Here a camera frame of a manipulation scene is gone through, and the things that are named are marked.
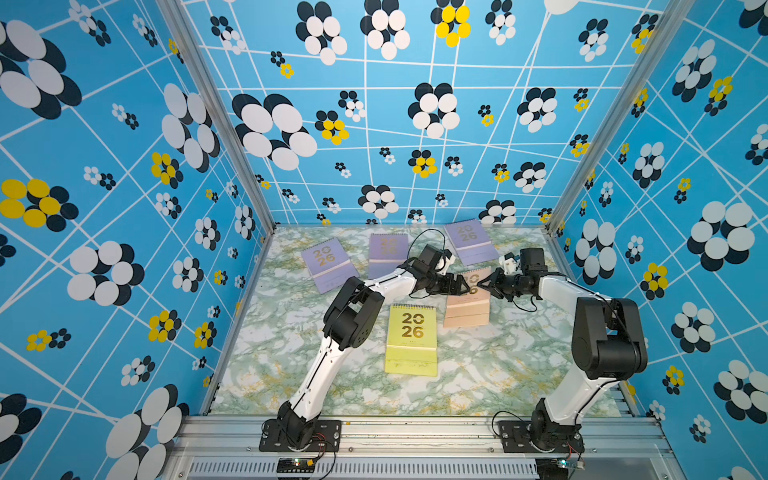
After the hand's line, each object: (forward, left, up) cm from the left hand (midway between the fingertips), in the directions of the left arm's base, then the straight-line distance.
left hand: (465, 287), depth 97 cm
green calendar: (-18, +18, -2) cm, 26 cm away
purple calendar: (+12, +48, -4) cm, 49 cm away
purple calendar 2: (+19, +26, -5) cm, 33 cm away
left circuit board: (-47, +48, -7) cm, 67 cm away
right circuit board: (-47, -15, -6) cm, 50 cm away
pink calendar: (-8, -1, 0) cm, 8 cm away
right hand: (0, -6, +2) cm, 6 cm away
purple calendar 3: (+23, -7, -4) cm, 25 cm away
